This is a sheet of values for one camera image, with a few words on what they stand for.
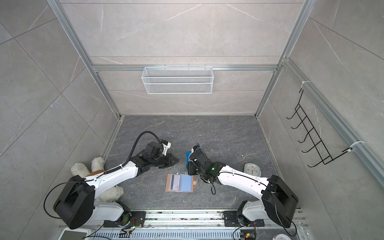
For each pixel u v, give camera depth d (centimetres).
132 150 64
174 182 85
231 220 76
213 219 75
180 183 84
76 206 41
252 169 88
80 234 66
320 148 65
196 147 74
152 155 67
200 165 61
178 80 99
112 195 75
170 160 73
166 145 79
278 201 41
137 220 73
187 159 92
